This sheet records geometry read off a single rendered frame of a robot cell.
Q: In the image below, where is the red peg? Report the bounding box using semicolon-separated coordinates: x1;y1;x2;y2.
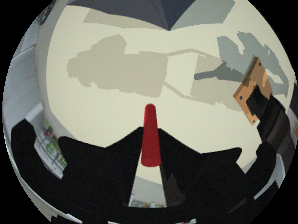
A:
141;103;161;167

